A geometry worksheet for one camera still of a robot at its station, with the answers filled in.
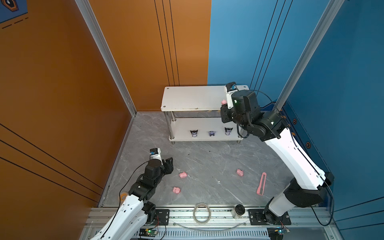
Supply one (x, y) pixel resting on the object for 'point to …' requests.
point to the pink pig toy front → (176, 190)
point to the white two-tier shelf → (193, 114)
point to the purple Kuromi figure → (211, 133)
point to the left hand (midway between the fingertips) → (169, 158)
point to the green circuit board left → (149, 232)
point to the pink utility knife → (260, 190)
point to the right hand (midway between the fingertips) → (221, 106)
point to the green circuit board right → (280, 231)
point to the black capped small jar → (238, 210)
